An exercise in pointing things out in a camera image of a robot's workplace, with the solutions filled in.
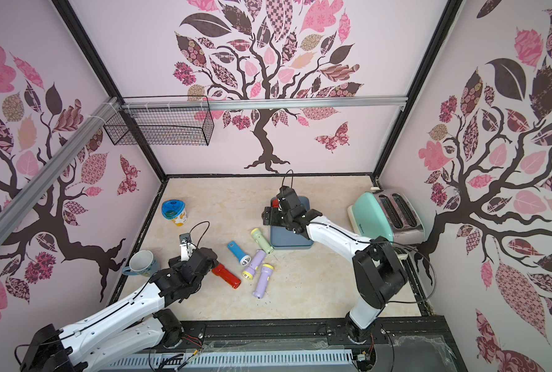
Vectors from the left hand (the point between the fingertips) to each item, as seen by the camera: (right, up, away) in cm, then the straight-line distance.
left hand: (197, 258), depth 82 cm
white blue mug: (-21, -2, +2) cm, 21 cm away
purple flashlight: (+21, -2, +6) cm, 22 cm away
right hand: (+27, +16, +6) cm, 32 cm away
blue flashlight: (+16, -2, +6) cm, 17 cm away
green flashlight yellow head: (+21, +5, +11) cm, 25 cm away
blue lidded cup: (-14, +17, +13) cm, 26 cm away
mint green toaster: (+70, +16, +1) cm, 72 cm away
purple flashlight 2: (+25, -6, +3) cm, 26 cm away
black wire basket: (-56, +77, +81) cm, 125 cm away
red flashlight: (+10, -8, +3) cm, 13 cm away
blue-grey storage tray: (+31, +5, +13) cm, 34 cm away
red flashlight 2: (+28, +19, +24) cm, 41 cm away
